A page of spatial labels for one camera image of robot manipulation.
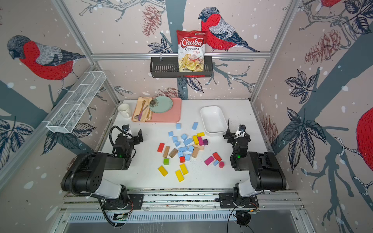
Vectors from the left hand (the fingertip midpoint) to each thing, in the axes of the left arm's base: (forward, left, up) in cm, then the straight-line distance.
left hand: (135, 127), depth 91 cm
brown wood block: (-13, -25, -10) cm, 30 cm away
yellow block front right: (-23, -32, -12) cm, 41 cm away
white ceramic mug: (+19, +15, -4) cm, 24 cm away
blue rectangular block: (+9, -39, -12) cm, 41 cm away
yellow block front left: (-24, -19, -11) cm, 33 cm away
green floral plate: (+30, -14, -11) cm, 34 cm away
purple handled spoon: (+23, +4, -11) cm, 26 cm away
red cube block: (-17, -30, -10) cm, 36 cm away
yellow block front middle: (-27, -29, -11) cm, 41 cm away
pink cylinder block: (-20, -54, -11) cm, 59 cm away
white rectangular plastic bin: (+15, -54, -13) cm, 57 cm away
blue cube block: (+8, -26, -12) cm, 30 cm away
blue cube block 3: (+2, -21, -11) cm, 24 cm away
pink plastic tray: (+18, -22, -11) cm, 31 cm away
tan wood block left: (-12, -20, -11) cm, 25 cm away
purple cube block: (-6, -46, -10) cm, 47 cm away
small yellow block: (+1, -43, -12) cm, 45 cm away
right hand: (0, -65, 0) cm, 65 cm away
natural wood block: (-13, -39, -10) cm, 42 cm away
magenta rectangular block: (-17, -47, -11) cm, 51 cm away
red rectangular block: (-9, -16, -11) cm, 21 cm away
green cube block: (-18, -20, -11) cm, 30 cm away
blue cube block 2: (-1, -31, -10) cm, 33 cm away
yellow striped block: (-4, -39, -9) cm, 40 cm away
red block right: (-15, -52, -11) cm, 55 cm away
